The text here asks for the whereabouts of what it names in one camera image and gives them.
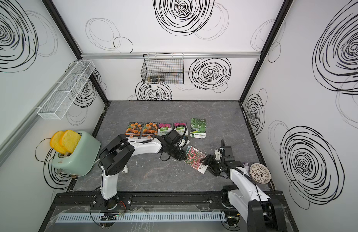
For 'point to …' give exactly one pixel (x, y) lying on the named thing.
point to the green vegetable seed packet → (198, 128)
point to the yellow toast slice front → (69, 140)
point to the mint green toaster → (83, 159)
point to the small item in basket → (156, 78)
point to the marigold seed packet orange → (149, 130)
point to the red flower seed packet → (193, 158)
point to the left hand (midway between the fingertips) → (186, 159)
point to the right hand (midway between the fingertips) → (205, 164)
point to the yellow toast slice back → (55, 142)
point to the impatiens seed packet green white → (164, 128)
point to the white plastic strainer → (260, 173)
